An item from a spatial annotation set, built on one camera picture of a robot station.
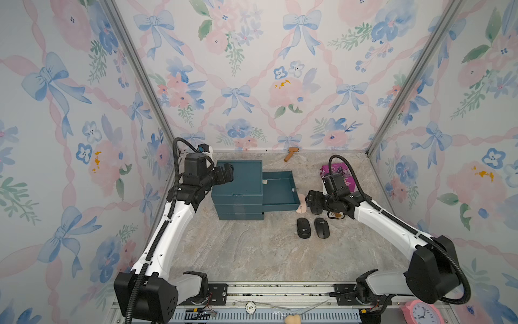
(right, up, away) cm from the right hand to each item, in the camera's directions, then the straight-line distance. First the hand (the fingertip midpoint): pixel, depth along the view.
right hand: (316, 199), depth 87 cm
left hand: (-38, +13, -9) cm, 41 cm away
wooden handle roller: (-6, +24, +34) cm, 42 cm away
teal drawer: (-15, +2, +11) cm, 18 cm away
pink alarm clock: (+30, -36, -17) cm, 50 cm away
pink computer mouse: (-4, -5, +8) cm, 11 cm away
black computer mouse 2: (-5, -13, +1) cm, 14 cm away
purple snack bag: (+17, +13, +18) cm, 28 cm away
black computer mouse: (+3, -13, +3) cm, 14 cm away
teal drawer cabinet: (-31, +2, -10) cm, 32 cm away
